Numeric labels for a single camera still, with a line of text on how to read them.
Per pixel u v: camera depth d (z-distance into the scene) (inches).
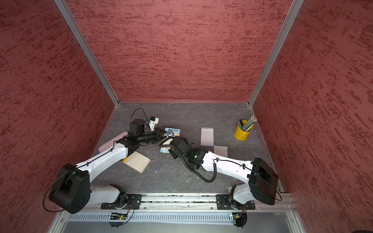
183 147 22.6
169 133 25.8
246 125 36.4
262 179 16.3
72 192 16.1
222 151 37.5
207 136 39.6
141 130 26.0
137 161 34.2
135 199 29.3
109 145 37.3
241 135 36.9
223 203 29.0
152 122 30.5
